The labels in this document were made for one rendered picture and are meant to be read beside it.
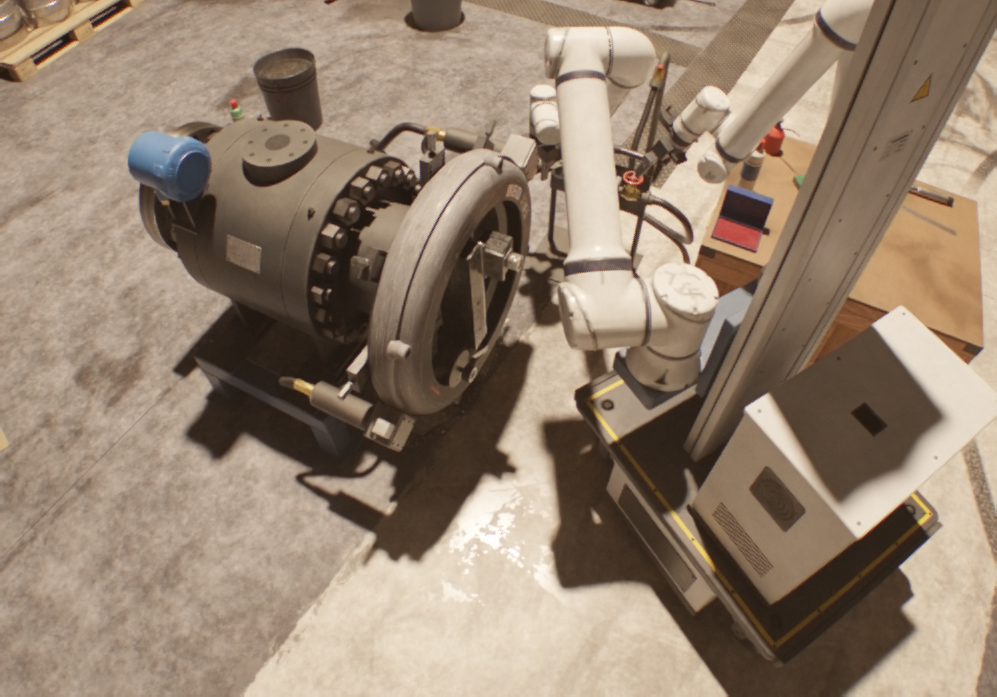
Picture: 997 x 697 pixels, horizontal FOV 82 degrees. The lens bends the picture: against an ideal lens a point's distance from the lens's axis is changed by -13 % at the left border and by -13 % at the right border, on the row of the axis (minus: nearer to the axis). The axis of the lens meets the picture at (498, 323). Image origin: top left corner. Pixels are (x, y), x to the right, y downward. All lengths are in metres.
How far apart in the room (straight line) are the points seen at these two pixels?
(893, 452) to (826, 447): 0.15
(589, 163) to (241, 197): 0.95
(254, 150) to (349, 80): 2.13
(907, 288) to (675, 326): 1.17
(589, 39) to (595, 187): 0.35
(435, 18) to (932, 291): 3.20
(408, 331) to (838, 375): 0.96
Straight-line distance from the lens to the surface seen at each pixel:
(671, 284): 1.43
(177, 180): 1.79
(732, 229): 2.32
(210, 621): 2.19
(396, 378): 1.60
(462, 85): 3.81
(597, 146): 1.47
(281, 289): 1.81
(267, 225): 1.80
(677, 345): 1.49
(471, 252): 1.60
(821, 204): 1.20
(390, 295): 1.49
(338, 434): 2.17
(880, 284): 2.38
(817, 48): 1.56
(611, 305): 1.39
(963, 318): 2.45
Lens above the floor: 1.97
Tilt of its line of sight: 52 degrees down
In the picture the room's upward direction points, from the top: straight up
